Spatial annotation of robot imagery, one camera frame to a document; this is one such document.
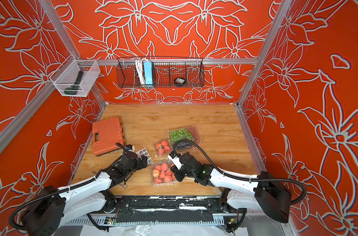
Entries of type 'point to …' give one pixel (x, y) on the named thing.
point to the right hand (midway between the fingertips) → (170, 167)
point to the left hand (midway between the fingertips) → (142, 158)
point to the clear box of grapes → (190, 133)
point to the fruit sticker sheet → (144, 152)
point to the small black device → (179, 80)
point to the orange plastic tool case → (106, 133)
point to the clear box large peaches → (161, 173)
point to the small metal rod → (125, 186)
